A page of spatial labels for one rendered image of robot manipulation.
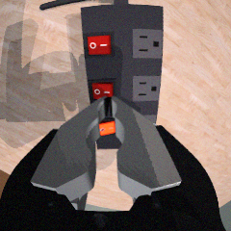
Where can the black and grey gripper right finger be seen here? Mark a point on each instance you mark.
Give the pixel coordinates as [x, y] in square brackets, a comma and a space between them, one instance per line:
[151, 161]

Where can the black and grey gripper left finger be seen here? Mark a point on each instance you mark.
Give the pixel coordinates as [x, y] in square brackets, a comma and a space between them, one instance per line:
[61, 163]

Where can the black power strip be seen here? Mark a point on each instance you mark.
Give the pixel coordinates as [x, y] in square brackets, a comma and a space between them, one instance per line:
[123, 47]

